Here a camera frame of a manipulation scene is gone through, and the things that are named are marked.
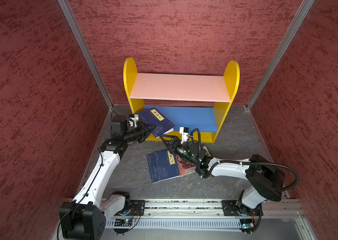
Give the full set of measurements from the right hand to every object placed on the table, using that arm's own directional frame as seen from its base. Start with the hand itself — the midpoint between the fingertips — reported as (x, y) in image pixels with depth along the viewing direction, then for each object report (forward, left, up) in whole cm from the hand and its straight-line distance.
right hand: (159, 141), depth 72 cm
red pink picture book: (-5, -13, -24) cm, 28 cm away
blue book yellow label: (+4, -29, -23) cm, 37 cm away
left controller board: (-30, +19, -25) cm, 44 cm away
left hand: (+6, +2, +3) cm, 7 cm away
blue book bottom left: (-1, +5, -23) cm, 23 cm away
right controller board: (-33, -41, -25) cm, 59 cm away
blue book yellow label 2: (-3, 0, -23) cm, 23 cm away
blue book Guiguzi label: (+15, +4, +2) cm, 15 cm away
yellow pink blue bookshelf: (+52, -27, -26) cm, 64 cm away
